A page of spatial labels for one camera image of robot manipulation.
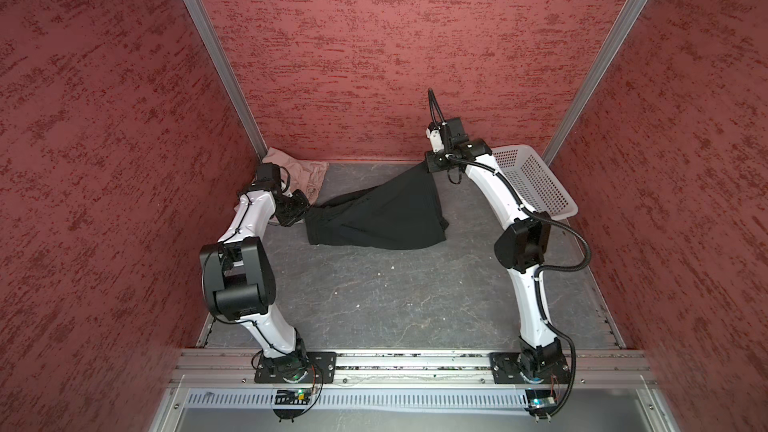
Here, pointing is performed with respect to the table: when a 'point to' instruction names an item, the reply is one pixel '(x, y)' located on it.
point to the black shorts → (401, 213)
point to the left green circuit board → (301, 396)
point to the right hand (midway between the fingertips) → (430, 164)
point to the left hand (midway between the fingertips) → (310, 215)
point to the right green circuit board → (540, 402)
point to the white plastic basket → (537, 184)
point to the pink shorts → (307, 176)
